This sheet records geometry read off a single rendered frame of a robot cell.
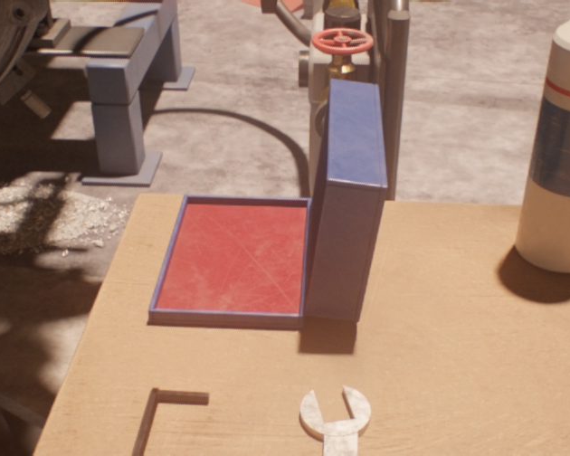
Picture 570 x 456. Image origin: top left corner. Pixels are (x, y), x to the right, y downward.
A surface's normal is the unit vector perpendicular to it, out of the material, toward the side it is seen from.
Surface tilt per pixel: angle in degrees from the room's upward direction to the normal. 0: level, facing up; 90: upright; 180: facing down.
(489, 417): 0
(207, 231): 0
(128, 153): 90
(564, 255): 90
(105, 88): 90
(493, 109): 0
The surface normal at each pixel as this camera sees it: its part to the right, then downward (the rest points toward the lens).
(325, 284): -0.06, 0.55
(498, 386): 0.00, -0.84
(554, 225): -0.51, 0.47
